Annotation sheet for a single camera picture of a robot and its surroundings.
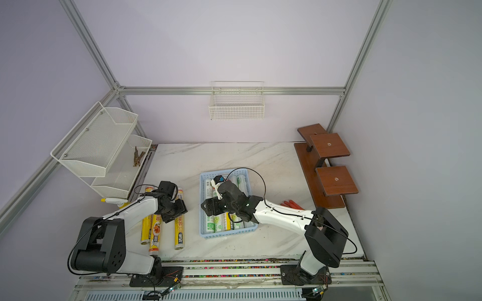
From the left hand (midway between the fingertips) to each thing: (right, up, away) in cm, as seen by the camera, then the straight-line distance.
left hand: (181, 215), depth 90 cm
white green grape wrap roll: (+19, 0, -4) cm, 20 cm away
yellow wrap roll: (+23, -1, -6) cm, 24 cm away
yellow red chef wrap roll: (-8, -7, -10) cm, 14 cm away
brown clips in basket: (-25, +28, +5) cm, 38 cm away
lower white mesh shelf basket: (-31, +18, 0) cm, 35 cm away
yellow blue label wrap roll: (+1, -3, -6) cm, 7 cm away
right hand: (+16, +7, -11) cm, 21 cm away
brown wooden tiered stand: (+68, +16, -8) cm, 70 cm away
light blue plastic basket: (+29, +18, +9) cm, 35 cm away
